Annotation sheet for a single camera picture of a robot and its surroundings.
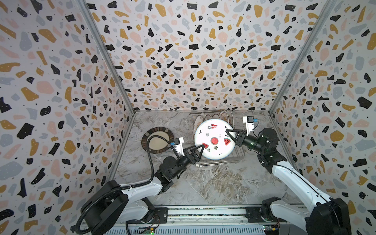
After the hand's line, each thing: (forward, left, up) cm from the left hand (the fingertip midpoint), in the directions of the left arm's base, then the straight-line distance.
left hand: (201, 145), depth 72 cm
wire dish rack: (+6, -24, -24) cm, 35 cm away
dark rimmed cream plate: (+13, +27, -19) cm, 35 cm away
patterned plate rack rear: (+29, -21, -12) cm, 38 cm away
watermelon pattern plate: (+5, -5, +2) cm, 8 cm away
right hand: (+5, -12, +6) cm, 14 cm away
